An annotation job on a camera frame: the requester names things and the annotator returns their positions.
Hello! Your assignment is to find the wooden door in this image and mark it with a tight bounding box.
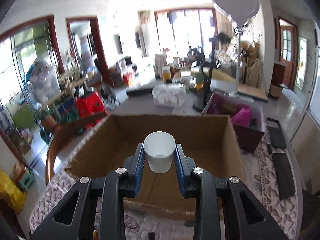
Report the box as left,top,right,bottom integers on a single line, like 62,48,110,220
277,17,299,65

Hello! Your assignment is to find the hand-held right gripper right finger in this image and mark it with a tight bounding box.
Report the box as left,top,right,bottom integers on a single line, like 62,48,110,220
174,144,290,240

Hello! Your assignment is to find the white round lamp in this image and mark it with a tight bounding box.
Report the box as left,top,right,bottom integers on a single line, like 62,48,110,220
209,0,260,98

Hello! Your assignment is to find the jar with yellow contents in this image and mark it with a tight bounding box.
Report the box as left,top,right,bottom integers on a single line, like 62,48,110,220
162,66,172,83

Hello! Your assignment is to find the black flat pad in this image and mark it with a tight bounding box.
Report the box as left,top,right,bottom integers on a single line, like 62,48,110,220
266,117,287,149
272,152,295,200

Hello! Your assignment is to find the wooden chair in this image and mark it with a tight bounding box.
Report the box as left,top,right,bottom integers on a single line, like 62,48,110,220
46,111,108,185

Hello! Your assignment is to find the magenta bag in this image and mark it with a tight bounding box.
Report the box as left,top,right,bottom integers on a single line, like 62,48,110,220
230,107,252,128

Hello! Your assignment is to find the yellow bag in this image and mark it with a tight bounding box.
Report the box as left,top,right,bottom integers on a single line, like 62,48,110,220
0,170,27,213

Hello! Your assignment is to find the cardboard box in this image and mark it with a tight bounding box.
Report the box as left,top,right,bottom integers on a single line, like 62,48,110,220
64,114,247,222

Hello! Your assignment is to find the red plastic stool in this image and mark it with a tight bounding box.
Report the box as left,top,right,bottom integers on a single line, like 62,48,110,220
75,92,109,120

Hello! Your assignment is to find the white packet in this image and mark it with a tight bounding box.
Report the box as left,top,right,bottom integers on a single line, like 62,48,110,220
143,131,176,174

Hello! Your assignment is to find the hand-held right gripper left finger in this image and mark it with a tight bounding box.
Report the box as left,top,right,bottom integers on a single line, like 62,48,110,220
29,142,146,240

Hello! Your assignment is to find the open storage box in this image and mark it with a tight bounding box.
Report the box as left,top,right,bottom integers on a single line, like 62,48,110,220
201,91,265,133

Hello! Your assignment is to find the patterned tissue pack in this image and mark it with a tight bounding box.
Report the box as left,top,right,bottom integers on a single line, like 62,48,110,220
152,85,187,108

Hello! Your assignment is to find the flat cardboard sheet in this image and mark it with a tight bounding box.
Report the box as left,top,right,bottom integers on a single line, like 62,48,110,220
237,84,268,102

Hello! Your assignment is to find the green canister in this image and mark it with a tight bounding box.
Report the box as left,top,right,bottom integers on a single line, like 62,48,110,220
191,67,204,83

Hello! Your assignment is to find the black flat bar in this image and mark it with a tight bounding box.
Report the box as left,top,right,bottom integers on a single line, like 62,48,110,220
126,87,153,97

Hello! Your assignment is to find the black phone stand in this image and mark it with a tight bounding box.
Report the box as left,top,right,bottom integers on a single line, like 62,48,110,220
192,36,220,112

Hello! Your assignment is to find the small green stool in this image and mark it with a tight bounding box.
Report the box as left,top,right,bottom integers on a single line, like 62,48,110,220
17,169,35,190

